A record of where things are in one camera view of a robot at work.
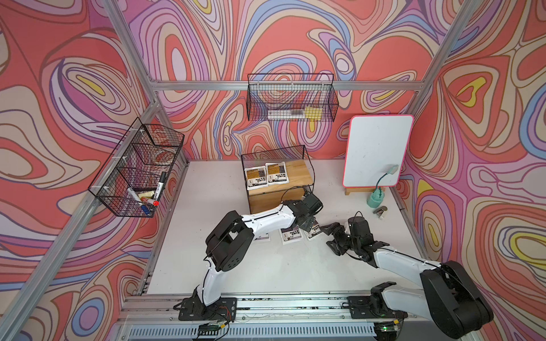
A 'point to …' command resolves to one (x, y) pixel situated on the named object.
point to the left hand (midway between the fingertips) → (301, 218)
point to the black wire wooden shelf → (300, 170)
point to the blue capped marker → (146, 210)
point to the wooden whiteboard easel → (348, 190)
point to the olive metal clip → (380, 211)
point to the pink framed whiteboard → (375, 143)
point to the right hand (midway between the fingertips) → (323, 239)
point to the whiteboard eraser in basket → (148, 195)
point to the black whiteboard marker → (160, 185)
